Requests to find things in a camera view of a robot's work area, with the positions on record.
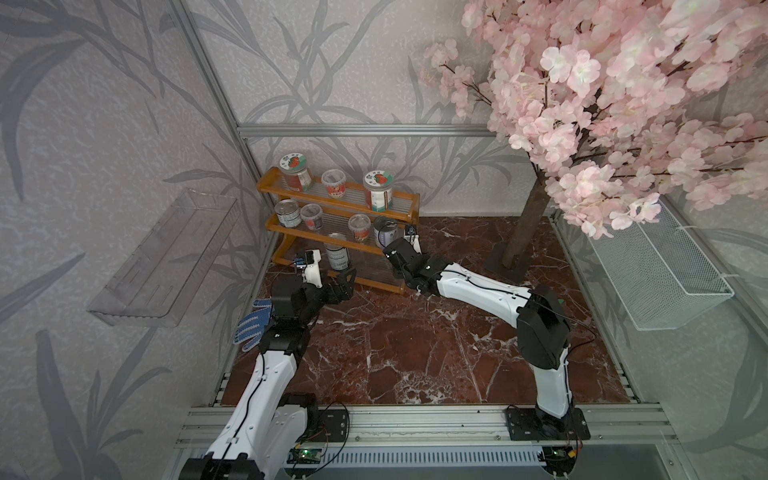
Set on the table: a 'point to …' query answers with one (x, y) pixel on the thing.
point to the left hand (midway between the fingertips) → (342, 271)
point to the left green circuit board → (304, 455)
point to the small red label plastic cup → (335, 181)
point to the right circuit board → (559, 460)
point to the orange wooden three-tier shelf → (336, 227)
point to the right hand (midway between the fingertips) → (405, 256)
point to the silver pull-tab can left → (288, 212)
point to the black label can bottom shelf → (338, 257)
